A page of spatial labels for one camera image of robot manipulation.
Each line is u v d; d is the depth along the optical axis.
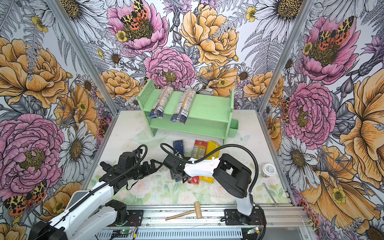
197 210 0.76
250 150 0.49
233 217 0.74
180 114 0.78
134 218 0.74
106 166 0.88
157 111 0.79
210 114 0.84
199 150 0.96
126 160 0.64
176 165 0.69
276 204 0.79
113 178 0.56
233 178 0.48
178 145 0.97
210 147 0.99
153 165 0.73
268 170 0.84
